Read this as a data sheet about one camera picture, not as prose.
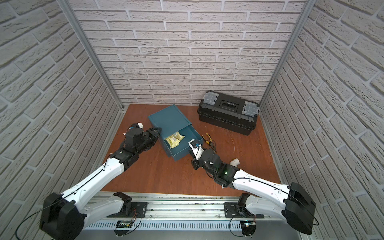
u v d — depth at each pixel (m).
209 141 0.98
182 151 0.72
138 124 0.73
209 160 0.55
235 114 0.95
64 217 0.38
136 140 0.59
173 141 0.79
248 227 0.70
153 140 0.71
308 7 0.69
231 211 0.74
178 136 0.83
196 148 0.63
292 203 0.42
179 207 0.76
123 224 0.73
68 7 0.70
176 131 0.81
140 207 0.75
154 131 0.72
